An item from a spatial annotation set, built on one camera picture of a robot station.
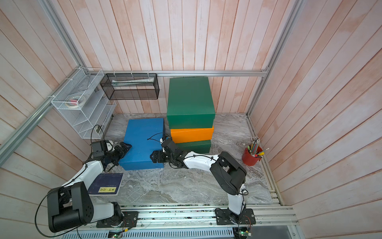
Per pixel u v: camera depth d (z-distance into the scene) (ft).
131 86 3.44
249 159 2.81
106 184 2.73
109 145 2.48
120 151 2.62
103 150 2.26
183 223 2.40
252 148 2.82
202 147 3.01
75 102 2.44
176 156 2.24
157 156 2.51
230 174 1.59
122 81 2.96
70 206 1.44
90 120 2.57
